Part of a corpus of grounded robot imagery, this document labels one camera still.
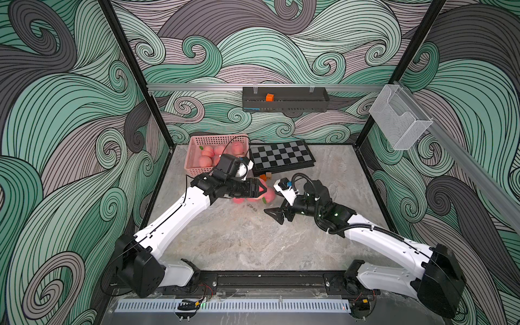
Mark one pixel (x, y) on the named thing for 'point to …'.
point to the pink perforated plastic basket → (196, 144)
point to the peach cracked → (208, 150)
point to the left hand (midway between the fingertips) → (260, 188)
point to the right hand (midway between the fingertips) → (272, 199)
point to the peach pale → (254, 200)
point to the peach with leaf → (269, 196)
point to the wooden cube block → (269, 175)
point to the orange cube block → (263, 177)
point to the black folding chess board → (274, 157)
